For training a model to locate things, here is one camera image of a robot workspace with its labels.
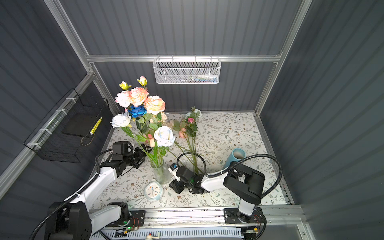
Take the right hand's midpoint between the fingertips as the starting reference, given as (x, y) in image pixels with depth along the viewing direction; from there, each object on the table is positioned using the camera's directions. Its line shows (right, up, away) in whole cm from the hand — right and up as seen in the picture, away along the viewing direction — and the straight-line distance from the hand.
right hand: (173, 184), depth 84 cm
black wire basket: (-50, +32, -12) cm, 60 cm away
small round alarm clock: (-10, -2, -5) cm, 11 cm away
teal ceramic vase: (+34, +18, -6) cm, 39 cm away
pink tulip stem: (-7, +18, -12) cm, 23 cm away
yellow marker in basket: (-38, +33, -9) cm, 51 cm away
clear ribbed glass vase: (-4, +7, -7) cm, 11 cm away
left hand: (-14, +18, +1) cm, 23 cm away
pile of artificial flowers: (+8, +30, +18) cm, 36 cm away
